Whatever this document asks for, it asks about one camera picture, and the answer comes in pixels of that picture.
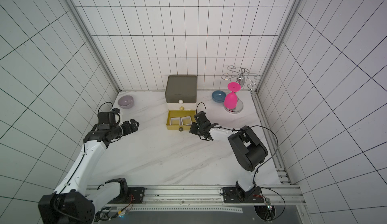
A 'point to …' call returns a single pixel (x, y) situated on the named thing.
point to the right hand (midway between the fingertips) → (187, 128)
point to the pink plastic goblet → (231, 98)
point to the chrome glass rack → (240, 80)
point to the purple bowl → (126, 102)
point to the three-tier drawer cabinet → (181, 97)
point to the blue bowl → (218, 96)
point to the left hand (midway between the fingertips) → (131, 129)
